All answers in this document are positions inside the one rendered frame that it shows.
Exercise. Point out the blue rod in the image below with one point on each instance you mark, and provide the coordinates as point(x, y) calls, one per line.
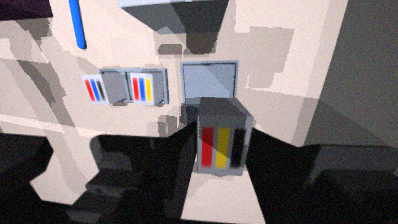
point(77, 22)

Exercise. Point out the grey flat panel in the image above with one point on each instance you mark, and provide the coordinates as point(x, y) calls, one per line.
point(358, 104)

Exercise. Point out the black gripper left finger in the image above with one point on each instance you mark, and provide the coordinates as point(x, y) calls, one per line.
point(171, 157)

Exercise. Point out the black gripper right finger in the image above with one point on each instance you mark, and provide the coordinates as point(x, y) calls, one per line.
point(283, 174)

